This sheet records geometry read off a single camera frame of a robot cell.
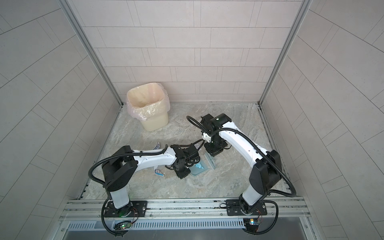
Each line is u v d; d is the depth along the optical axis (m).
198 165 0.84
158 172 0.81
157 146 0.92
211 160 0.80
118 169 0.46
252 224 0.68
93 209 0.72
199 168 0.83
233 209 0.71
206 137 0.73
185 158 0.63
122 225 0.66
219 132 0.53
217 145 0.64
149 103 1.01
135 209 0.70
